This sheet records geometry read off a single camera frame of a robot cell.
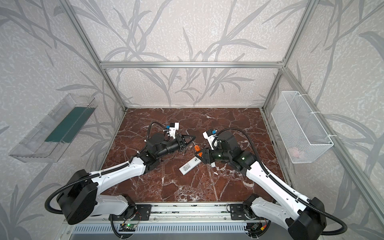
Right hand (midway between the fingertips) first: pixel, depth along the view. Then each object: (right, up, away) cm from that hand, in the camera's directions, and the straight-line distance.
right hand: (199, 148), depth 72 cm
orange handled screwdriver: (-1, +1, -2) cm, 2 cm away
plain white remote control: (-6, -13, +16) cm, 22 cm away
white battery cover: (+8, -13, +17) cm, 23 cm away
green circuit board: (-35, -38, -1) cm, 52 cm away
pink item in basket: (+48, -2, 0) cm, 48 cm away
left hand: (-1, +7, -1) cm, 7 cm away
